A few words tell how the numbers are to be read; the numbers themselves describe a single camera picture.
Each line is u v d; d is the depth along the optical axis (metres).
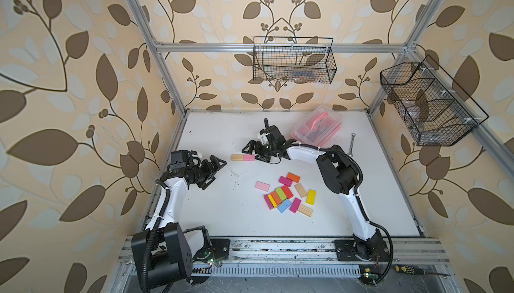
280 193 0.87
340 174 0.59
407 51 0.91
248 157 0.99
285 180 0.93
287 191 0.89
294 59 0.97
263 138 0.94
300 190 0.90
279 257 0.74
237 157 1.00
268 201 0.85
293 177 0.94
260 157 0.91
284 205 0.85
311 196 0.89
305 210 0.83
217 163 0.76
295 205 0.85
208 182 0.81
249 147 0.90
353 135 1.09
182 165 0.65
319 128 1.05
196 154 0.80
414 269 0.68
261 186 0.91
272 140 0.83
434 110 0.73
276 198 0.86
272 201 0.85
